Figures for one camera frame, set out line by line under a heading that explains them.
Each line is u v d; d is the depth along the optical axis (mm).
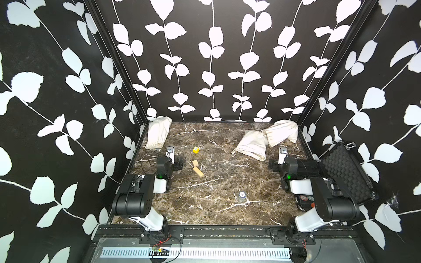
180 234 731
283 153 822
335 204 447
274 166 871
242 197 799
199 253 701
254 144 945
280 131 1070
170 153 813
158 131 1068
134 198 448
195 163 968
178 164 863
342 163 817
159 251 705
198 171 950
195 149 1033
